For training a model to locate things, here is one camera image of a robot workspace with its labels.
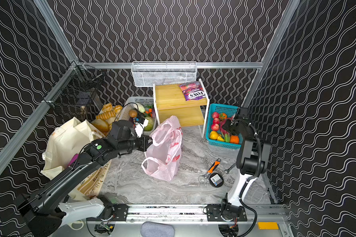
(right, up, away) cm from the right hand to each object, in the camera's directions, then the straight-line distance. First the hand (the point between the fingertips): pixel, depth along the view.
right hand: (228, 127), depth 98 cm
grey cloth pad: (-45, -46, -31) cm, 71 cm away
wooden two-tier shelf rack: (-37, +14, -20) cm, 45 cm away
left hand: (-42, -5, -30) cm, 52 cm away
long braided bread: (-89, +9, +15) cm, 90 cm away
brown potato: (-66, +10, +10) cm, 68 cm away
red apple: (-7, 0, +5) cm, 9 cm away
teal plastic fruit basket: (-7, -5, +2) cm, 9 cm away
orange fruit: (+3, -8, -3) cm, 9 cm away
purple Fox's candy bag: (-25, +20, -18) cm, 37 cm away
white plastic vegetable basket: (-62, +15, +15) cm, 65 cm away
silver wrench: (-2, -25, -8) cm, 26 cm away
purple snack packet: (-88, -16, -20) cm, 91 cm away
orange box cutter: (-12, -24, -8) cm, 28 cm away
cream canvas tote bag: (-90, -6, -21) cm, 93 cm away
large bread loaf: (-87, +1, +6) cm, 88 cm away
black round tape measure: (-11, -29, -14) cm, 35 cm away
